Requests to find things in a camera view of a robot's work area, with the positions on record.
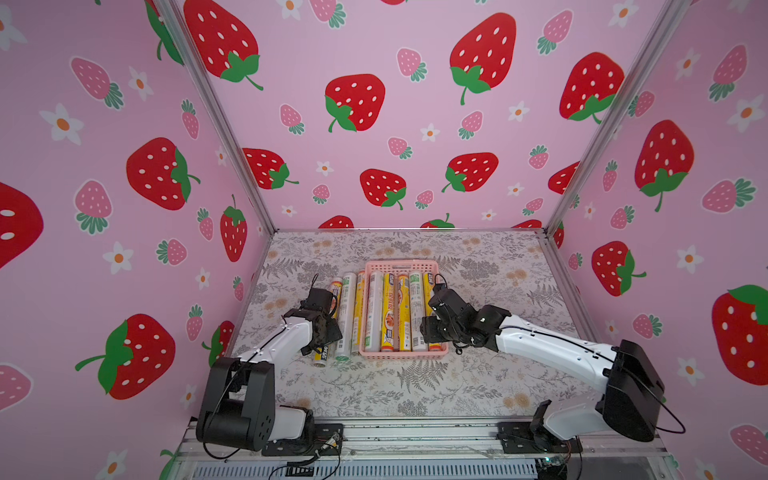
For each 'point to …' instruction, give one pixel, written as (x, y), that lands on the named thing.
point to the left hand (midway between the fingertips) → (327, 336)
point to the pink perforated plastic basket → (397, 293)
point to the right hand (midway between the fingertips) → (435, 320)
